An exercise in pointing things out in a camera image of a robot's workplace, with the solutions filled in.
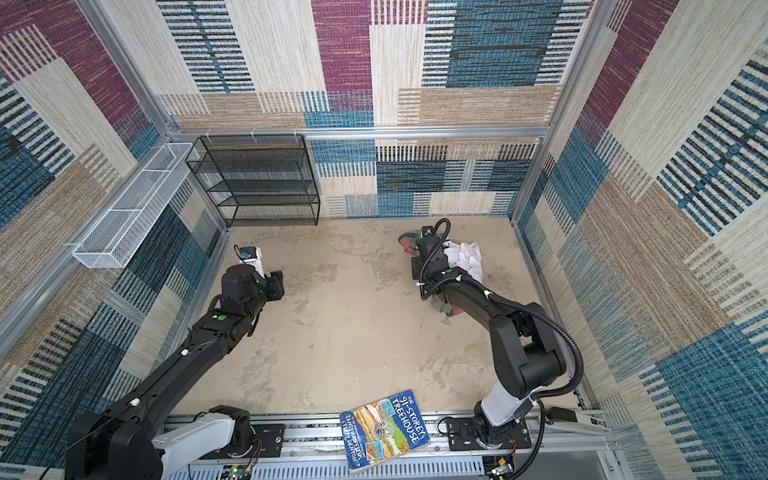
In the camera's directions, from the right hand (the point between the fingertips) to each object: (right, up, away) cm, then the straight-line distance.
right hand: (426, 261), depth 93 cm
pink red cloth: (-6, +7, +9) cm, 13 cm away
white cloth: (+12, +2, -1) cm, 12 cm away
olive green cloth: (+3, -13, -2) cm, 14 cm away
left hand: (-43, -2, -10) cm, 44 cm away
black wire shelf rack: (-59, +29, +18) cm, 68 cm away
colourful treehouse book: (-13, -40, -20) cm, 47 cm away
